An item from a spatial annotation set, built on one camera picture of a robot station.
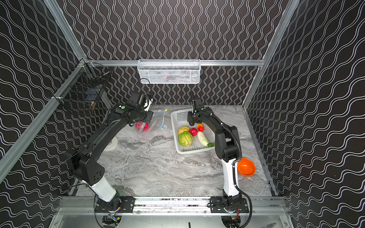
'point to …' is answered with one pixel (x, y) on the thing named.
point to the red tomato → (194, 131)
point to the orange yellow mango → (199, 124)
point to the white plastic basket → (179, 118)
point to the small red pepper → (201, 128)
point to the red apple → (139, 125)
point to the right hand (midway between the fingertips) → (192, 118)
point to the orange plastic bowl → (246, 167)
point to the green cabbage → (186, 138)
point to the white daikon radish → (203, 140)
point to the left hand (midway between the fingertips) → (152, 115)
